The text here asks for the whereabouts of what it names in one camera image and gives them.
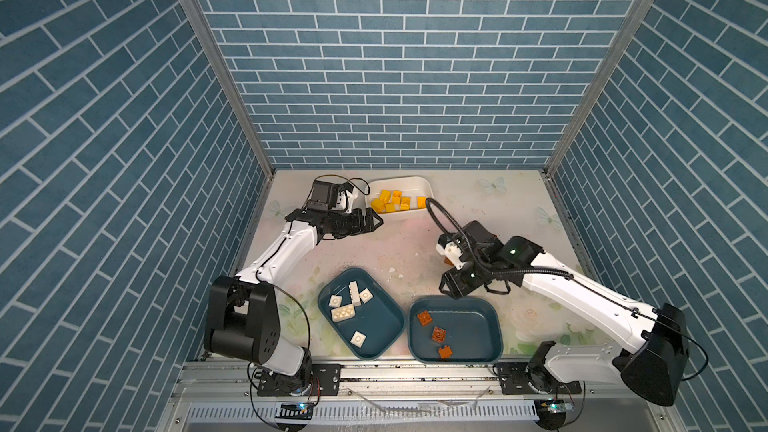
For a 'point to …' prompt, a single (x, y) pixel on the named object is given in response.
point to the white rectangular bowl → (409, 185)
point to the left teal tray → (361, 312)
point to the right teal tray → (473, 327)
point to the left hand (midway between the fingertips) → (371, 222)
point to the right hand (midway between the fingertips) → (444, 280)
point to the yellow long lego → (421, 202)
